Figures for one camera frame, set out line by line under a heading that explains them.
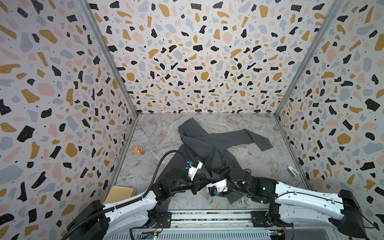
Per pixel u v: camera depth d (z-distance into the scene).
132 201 0.50
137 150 0.95
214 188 0.59
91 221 0.39
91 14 0.72
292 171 0.89
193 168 0.67
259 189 0.54
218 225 0.73
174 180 0.58
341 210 0.42
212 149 0.95
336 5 0.71
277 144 1.03
